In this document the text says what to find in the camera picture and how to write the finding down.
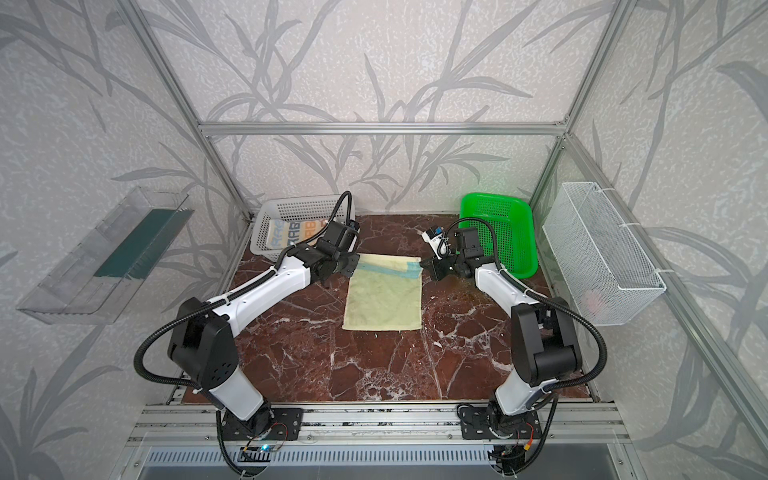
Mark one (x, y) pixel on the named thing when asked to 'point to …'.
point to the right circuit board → (510, 458)
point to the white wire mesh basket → (604, 276)
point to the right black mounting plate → (480, 423)
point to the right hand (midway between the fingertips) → (425, 254)
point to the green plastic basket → (513, 219)
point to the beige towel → (283, 234)
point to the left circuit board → (256, 454)
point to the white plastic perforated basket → (321, 207)
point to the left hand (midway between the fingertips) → (350, 248)
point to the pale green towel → (385, 294)
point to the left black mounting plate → (265, 423)
